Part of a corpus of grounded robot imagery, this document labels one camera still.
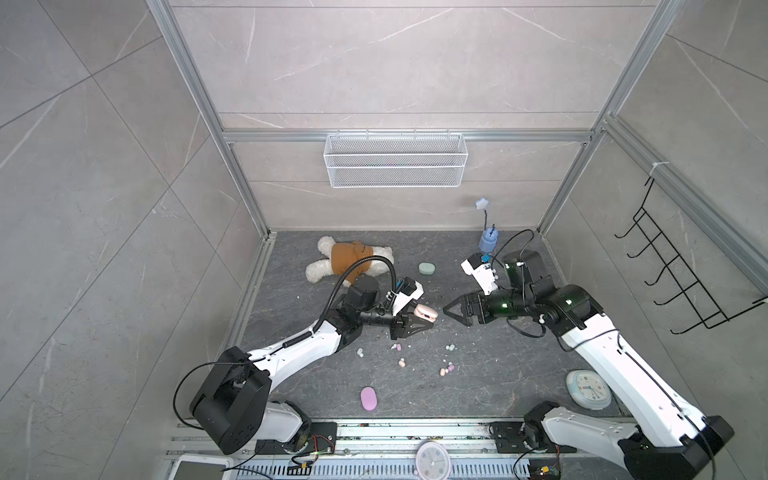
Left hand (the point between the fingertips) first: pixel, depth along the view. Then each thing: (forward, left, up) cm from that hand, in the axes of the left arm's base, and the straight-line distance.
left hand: (429, 314), depth 73 cm
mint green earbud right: (-1, -9, -20) cm, 22 cm away
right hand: (0, -6, +5) cm, 7 cm away
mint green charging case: (+29, -5, -20) cm, 36 cm away
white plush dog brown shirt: (+28, +24, -10) cm, 39 cm away
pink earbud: (-5, +7, -20) cm, 22 cm away
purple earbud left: (0, +7, -20) cm, 21 cm away
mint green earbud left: (-1, +19, -21) cm, 28 cm away
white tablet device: (-28, +54, -17) cm, 63 cm away
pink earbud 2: (-8, -5, -20) cm, 22 cm away
